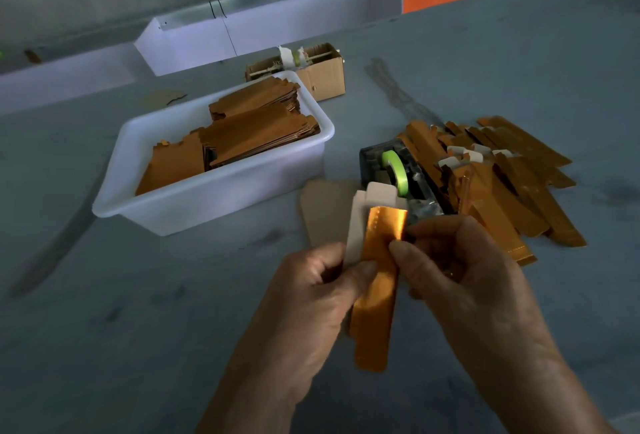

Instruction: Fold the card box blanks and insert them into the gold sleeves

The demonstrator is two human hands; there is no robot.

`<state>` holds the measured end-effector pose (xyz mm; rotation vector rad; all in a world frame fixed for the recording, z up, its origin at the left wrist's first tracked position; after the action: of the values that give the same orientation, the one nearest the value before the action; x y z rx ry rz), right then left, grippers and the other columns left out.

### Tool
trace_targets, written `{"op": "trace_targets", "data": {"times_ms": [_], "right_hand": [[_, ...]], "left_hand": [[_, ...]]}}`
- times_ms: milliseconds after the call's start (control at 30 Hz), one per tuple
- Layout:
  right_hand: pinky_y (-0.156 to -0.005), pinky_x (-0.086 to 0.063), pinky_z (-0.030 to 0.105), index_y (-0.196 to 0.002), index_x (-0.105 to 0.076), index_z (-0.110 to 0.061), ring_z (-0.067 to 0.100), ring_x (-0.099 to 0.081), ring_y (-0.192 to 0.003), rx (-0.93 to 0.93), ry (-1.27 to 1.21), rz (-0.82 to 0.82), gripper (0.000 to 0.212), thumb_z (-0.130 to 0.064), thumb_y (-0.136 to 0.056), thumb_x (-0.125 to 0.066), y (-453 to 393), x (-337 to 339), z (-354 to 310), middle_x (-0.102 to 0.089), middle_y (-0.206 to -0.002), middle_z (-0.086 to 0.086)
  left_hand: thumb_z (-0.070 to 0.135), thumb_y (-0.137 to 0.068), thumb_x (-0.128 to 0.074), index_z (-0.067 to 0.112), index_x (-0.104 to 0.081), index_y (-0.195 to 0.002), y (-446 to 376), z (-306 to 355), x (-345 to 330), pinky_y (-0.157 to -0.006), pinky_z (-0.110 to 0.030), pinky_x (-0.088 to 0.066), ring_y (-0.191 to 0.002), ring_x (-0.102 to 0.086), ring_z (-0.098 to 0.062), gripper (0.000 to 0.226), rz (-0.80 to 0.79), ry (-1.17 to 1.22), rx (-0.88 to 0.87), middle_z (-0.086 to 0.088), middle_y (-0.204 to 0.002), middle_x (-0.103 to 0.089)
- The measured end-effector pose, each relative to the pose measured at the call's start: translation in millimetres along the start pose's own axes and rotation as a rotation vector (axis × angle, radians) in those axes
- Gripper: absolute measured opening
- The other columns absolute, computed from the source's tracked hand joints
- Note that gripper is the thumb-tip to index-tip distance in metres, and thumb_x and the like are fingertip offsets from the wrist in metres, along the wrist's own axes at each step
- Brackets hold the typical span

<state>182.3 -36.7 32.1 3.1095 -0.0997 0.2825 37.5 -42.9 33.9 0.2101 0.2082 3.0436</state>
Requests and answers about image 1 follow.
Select long white tray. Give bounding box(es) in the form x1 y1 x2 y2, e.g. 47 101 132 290
0 43 156 114
134 0 404 76

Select black tape dispenser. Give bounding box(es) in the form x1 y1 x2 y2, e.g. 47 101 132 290
360 138 446 225

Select small cardboard box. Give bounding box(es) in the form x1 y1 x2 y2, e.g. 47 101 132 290
245 42 347 102

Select person's left forearm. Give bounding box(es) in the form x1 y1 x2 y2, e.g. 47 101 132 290
197 369 301 434

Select person's right forearm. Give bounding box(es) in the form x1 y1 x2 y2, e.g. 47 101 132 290
480 353 616 434

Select white plastic bin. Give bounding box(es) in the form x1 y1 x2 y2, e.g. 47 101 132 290
92 70 336 238

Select gold carton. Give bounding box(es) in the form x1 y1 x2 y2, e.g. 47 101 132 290
349 205 409 373

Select person's right hand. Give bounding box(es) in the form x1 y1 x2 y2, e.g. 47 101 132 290
388 214 566 390

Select gold cartons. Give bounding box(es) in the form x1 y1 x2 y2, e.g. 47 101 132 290
136 76 321 196

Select pile of beige blanks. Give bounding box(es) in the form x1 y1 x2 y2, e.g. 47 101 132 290
300 179 361 247

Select person's left hand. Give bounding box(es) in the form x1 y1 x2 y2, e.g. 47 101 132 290
250 241 379 400

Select pile of gold boxes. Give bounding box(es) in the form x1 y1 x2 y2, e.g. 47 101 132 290
400 115 589 267

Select green tape roll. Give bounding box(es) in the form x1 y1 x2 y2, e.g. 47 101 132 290
382 149 408 196

